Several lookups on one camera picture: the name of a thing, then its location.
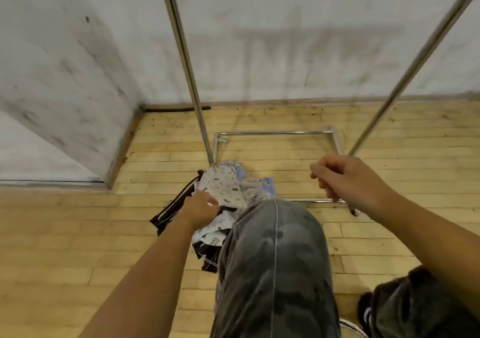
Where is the black striped right shoe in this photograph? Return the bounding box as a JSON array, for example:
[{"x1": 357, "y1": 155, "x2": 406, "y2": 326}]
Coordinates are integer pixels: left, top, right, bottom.
[{"x1": 356, "y1": 291, "x2": 376, "y2": 329}]

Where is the person's left forearm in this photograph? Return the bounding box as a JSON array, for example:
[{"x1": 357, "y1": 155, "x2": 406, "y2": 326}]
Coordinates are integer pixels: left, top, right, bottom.
[{"x1": 78, "y1": 215, "x2": 198, "y2": 338}]

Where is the person's left hand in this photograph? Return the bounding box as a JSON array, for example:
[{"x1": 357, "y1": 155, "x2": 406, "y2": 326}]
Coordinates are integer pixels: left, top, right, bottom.
[{"x1": 176, "y1": 190, "x2": 221, "y2": 234}]

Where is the chrome clothes rack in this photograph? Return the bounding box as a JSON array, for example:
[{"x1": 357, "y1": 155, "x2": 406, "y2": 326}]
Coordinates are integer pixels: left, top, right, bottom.
[{"x1": 157, "y1": 0, "x2": 480, "y2": 217}]

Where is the black baseboard strip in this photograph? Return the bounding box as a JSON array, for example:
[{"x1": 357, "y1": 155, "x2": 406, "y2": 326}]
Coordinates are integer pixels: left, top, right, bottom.
[{"x1": 144, "y1": 105, "x2": 212, "y2": 113}]

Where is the person's right hand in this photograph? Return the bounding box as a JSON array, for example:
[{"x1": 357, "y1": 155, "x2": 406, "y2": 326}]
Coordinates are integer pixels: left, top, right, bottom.
[{"x1": 309, "y1": 154, "x2": 398, "y2": 221}]

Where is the person's right forearm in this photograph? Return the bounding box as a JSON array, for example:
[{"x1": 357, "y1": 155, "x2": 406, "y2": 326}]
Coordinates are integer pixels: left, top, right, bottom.
[{"x1": 369, "y1": 193, "x2": 480, "y2": 324}]

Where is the chrome chair frame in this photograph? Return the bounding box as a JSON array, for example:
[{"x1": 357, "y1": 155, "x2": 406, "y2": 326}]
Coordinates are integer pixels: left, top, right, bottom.
[{"x1": 338, "y1": 318, "x2": 370, "y2": 338}]

